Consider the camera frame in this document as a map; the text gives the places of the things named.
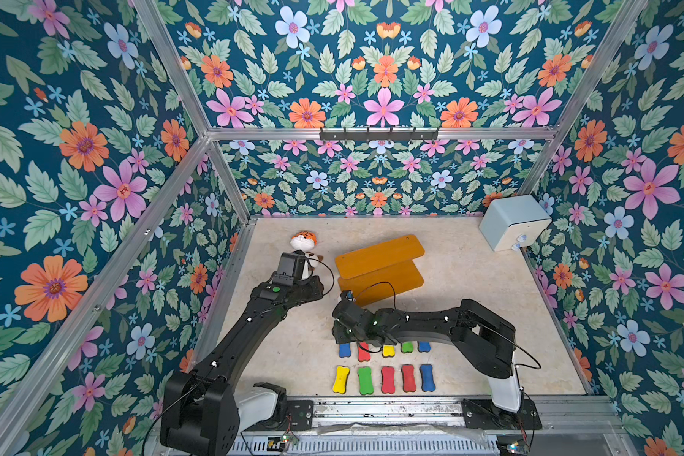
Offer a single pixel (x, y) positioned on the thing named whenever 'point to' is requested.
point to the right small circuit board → (520, 447)
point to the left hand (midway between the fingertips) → (323, 284)
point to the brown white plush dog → (313, 260)
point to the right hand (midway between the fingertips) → (334, 331)
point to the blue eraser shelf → (427, 377)
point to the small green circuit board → (292, 439)
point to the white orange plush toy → (304, 240)
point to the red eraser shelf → (364, 354)
